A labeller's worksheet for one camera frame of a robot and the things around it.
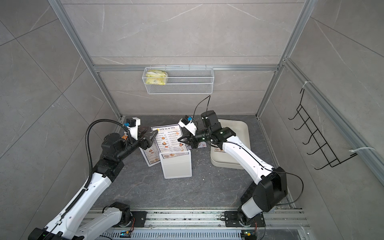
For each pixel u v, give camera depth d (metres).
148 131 0.71
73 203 0.42
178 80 1.01
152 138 0.66
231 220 0.73
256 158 0.47
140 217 0.74
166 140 0.70
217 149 0.98
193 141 0.62
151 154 0.88
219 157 0.96
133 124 0.58
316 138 0.67
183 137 0.68
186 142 0.67
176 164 0.79
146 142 0.62
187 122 0.62
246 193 0.81
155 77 0.88
